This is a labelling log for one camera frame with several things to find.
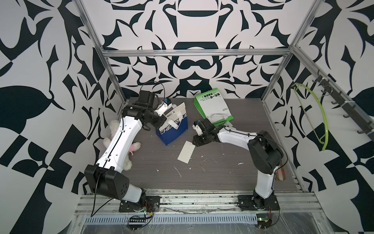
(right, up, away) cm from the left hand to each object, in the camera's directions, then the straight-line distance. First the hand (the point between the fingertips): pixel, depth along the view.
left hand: (159, 116), depth 79 cm
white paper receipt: (+14, -23, +13) cm, 30 cm away
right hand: (+19, -15, +15) cm, 29 cm away
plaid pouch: (+66, -32, +2) cm, 73 cm away
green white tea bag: (+33, +7, +30) cm, 45 cm away
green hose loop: (+78, -13, -12) cm, 80 cm away
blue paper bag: (+9, -4, +2) cm, 10 cm away
